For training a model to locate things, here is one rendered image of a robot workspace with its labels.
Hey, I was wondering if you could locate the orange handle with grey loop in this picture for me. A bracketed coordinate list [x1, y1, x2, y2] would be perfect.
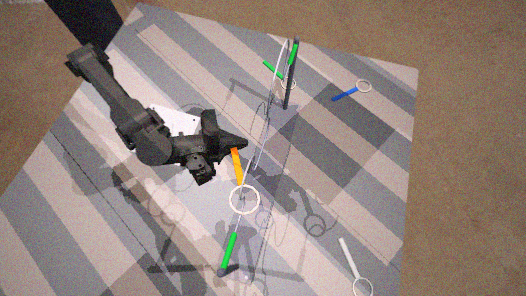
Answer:
[229, 147, 261, 215]

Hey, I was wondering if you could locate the blue-handled wire loop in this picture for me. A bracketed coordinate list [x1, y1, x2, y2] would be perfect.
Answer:
[331, 80, 372, 102]

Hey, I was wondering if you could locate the white ring with straight handle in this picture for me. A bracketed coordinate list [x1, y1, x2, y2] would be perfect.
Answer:
[338, 237, 373, 296]

